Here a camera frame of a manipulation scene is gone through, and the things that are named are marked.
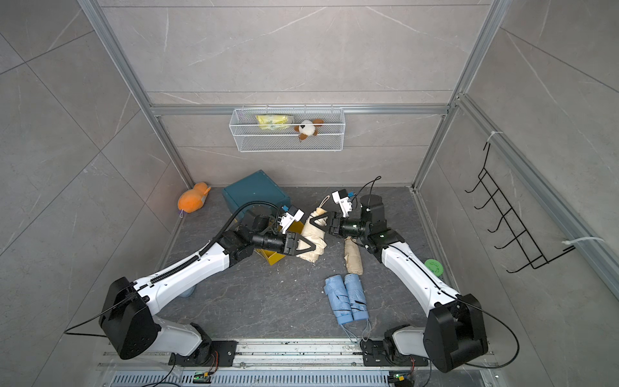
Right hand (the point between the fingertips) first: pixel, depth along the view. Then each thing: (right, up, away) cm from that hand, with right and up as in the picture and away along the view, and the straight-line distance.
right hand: (316, 224), depth 73 cm
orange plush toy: (-56, +8, +34) cm, 66 cm away
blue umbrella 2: (+14, -26, +8) cm, 31 cm away
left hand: (0, -6, -4) cm, 7 cm away
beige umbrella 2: (+15, -14, +18) cm, 27 cm away
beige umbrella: (-1, -3, -3) cm, 5 cm away
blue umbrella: (+7, -23, +10) cm, 26 cm away
